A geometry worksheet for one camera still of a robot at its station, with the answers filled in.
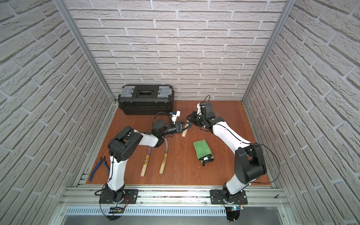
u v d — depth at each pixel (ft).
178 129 2.55
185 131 2.67
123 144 1.81
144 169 2.70
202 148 2.88
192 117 2.49
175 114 2.73
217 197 2.41
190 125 2.72
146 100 3.17
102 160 2.83
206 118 2.19
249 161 1.48
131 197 2.43
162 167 2.72
